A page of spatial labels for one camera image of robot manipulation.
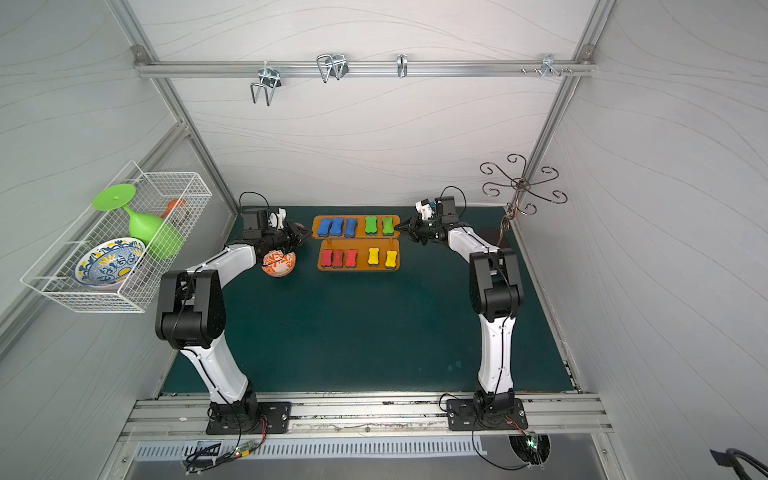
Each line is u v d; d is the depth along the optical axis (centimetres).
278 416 73
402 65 78
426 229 88
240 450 68
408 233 91
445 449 70
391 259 101
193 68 78
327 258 103
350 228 95
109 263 62
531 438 72
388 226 95
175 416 75
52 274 55
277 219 84
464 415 73
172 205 78
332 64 76
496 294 57
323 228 94
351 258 103
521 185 84
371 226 96
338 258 102
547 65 77
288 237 86
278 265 101
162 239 64
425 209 95
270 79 78
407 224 93
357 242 108
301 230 89
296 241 87
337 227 95
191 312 51
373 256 103
